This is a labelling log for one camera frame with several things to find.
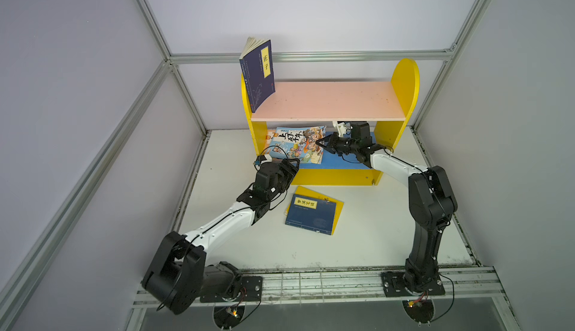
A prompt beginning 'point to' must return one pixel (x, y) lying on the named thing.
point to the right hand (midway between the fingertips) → (319, 138)
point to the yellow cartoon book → (311, 193)
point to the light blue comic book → (298, 143)
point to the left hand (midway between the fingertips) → (295, 158)
